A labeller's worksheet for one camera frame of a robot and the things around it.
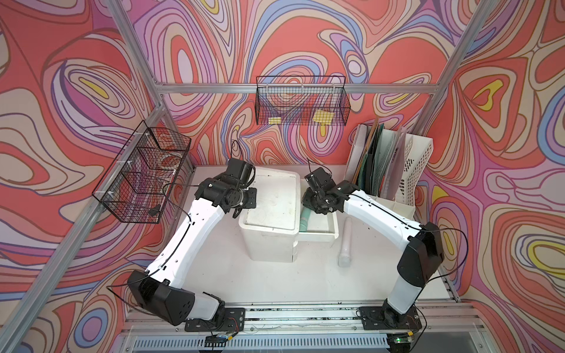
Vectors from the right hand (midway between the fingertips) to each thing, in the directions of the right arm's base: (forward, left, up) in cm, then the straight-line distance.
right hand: (306, 208), depth 84 cm
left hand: (-2, +20, +10) cm, 22 cm away
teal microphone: (-7, +2, +4) cm, 8 cm away
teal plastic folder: (+13, -28, +11) cm, 33 cm away
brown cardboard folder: (+15, -24, +15) cm, 32 cm away
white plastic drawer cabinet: (-14, +13, +10) cm, 21 cm away
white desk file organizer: (+26, -53, +3) cm, 59 cm away
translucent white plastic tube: (-16, -14, -13) cm, 25 cm away
